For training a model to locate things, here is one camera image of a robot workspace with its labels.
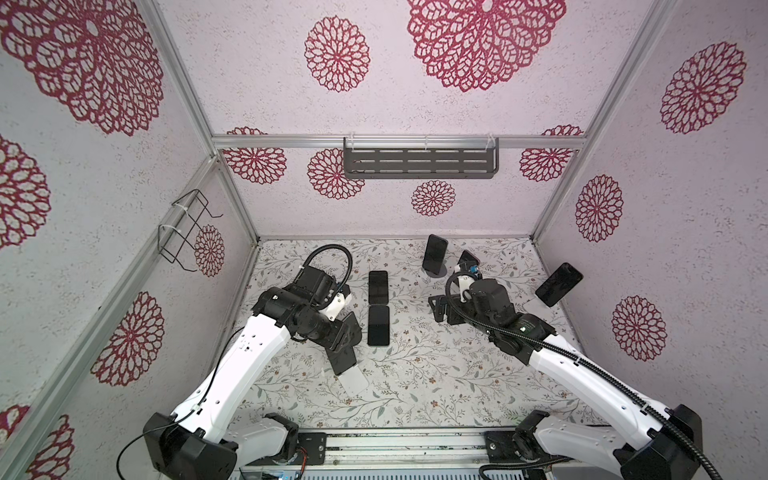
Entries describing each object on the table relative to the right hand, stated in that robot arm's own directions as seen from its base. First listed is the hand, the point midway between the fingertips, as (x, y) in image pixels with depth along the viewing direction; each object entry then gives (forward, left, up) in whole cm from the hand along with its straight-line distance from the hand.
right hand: (444, 293), depth 77 cm
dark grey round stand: (-2, +26, -17) cm, 31 cm away
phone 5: (+20, -10, -10) cm, 25 cm away
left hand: (-12, +27, -4) cm, 30 cm away
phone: (+18, +19, -24) cm, 36 cm away
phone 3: (-9, +29, -24) cm, 39 cm away
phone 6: (+16, -40, -16) cm, 46 cm away
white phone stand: (-16, +24, -22) cm, 36 cm away
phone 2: (0, +18, -22) cm, 28 cm away
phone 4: (+24, 0, -11) cm, 26 cm away
